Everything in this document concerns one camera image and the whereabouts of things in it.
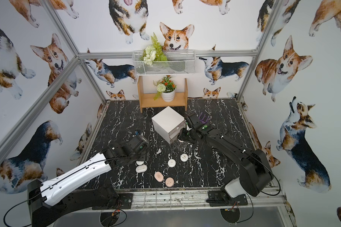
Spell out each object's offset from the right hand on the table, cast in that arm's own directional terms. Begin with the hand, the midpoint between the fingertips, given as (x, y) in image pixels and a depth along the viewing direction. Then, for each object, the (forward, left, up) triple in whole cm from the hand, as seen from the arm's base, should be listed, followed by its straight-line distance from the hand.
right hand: (183, 133), depth 83 cm
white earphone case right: (-9, 0, -14) cm, 17 cm away
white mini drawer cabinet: (+9, +9, -2) cm, 13 cm away
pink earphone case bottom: (-24, +8, -13) cm, 28 cm away
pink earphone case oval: (-21, +14, -12) cm, 28 cm away
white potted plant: (+34, +12, +5) cm, 36 cm away
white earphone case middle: (-13, +7, -14) cm, 20 cm away
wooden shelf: (+33, +28, -6) cm, 44 cm away
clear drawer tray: (-1, +1, -16) cm, 16 cm away
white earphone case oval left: (-16, +25, -13) cm, 33 cm away
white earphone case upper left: (-13, +26, -13) cm, 32 cm away
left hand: (-10, +21, +1) cm, 23 cm away
